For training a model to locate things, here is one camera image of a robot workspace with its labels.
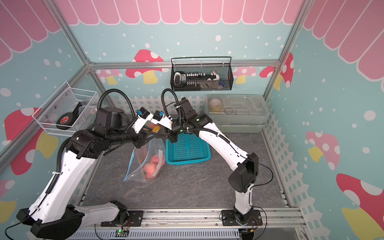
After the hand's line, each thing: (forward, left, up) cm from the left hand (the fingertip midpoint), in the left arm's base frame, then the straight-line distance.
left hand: (152, 134), depth 64 cm
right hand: (+2, -1, -4) cm, 4 cm away
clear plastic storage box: (+33, -46, -19) cm, 60 cm away
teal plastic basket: (+15, -14, -34) cm, 40 cm away
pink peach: (-8, +4, -19) cm, 21 cm away
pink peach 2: (-2, +2, -19) cm, 19 cm away
